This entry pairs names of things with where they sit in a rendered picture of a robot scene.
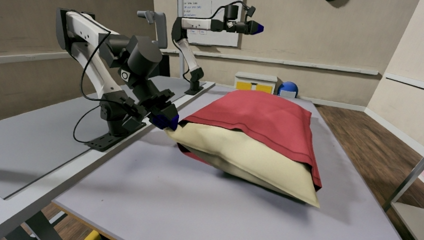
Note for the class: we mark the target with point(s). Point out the cream pillow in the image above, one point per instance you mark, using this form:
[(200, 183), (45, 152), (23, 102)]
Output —
[(234, 152)]

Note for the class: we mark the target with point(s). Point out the red pillowcase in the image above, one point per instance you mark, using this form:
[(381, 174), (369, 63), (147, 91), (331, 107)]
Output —
[(280, 124)]

